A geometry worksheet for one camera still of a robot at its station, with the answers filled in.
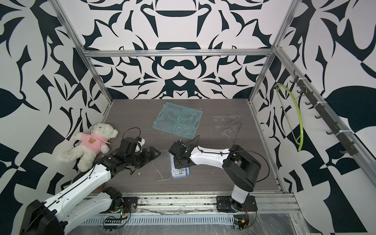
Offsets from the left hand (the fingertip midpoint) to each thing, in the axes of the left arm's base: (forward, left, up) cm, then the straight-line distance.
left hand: (155, 153), depth 81 cm
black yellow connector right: (-32, -43, -12) cm, 55 cm away
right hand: (-2, -12, -9) cm, 15 cm away
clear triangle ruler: (+29, -43, -11) cm, 53 cm away
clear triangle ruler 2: (+18, -48, -12) cm, 53 cm away
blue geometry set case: (-8, -11, -9) cm, 17 cm away
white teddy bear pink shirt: (+9, +38, -3) cm, 39 cm away
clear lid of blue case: (-2, -3, -12) cm, 12 cm away
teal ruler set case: (+30, -12, -10) cm, 34 cm away
